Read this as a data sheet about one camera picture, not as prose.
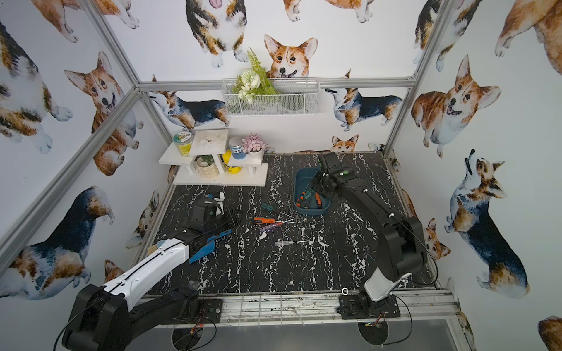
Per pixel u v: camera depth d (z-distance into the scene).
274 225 0.94
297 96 0.93
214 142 0.96
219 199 0.78
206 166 1.07
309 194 0.86
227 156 1.02
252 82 0.78
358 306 0.73
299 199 1.00
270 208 0.98
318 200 1.00
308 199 0.98
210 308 0.75
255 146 0.90
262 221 0.94
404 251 0.45
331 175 0.65
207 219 0.65
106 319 0.40
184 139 0.95
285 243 0.89
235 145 0.94
